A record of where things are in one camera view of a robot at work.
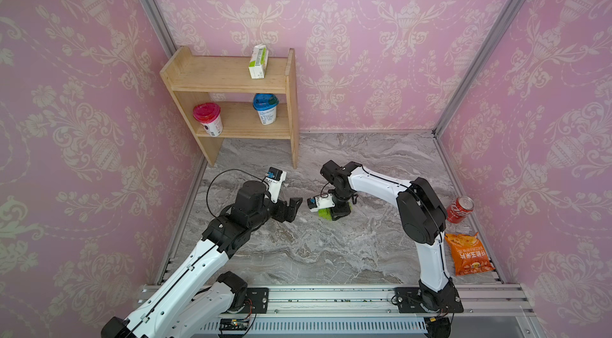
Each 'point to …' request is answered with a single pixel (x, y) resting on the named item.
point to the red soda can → (459, 209)
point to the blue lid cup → (265, 104)
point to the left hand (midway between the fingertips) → (292, 197)
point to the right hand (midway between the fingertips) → (335, 209)
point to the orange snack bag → (469, 255)
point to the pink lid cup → (209, 114)
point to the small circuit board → (233, 324)
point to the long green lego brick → (325, 213)
